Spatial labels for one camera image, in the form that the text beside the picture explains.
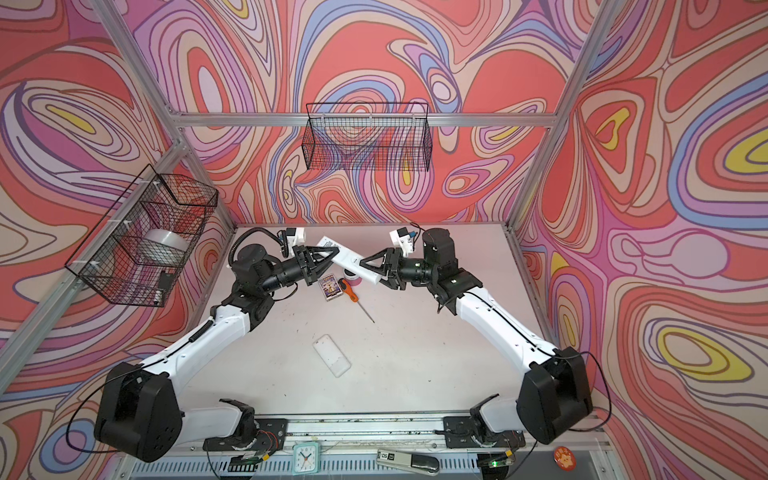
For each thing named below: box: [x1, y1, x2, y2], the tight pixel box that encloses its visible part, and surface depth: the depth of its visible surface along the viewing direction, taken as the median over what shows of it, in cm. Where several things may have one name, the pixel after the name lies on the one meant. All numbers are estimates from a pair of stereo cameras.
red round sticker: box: [553, 446, 577, 472], surface depth 72 cm
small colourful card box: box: [318, 273, 344, 302], surface depth 101 cm
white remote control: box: [316, 236, 382, 285], surface depth 72 cm
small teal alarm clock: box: [292, 441, 321, 475], surface depth 70 cm
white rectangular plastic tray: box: [312, 334, 352, 378], surface depth 88 cm
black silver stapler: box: [376, 448, 440, 476], surface depth 69 cm
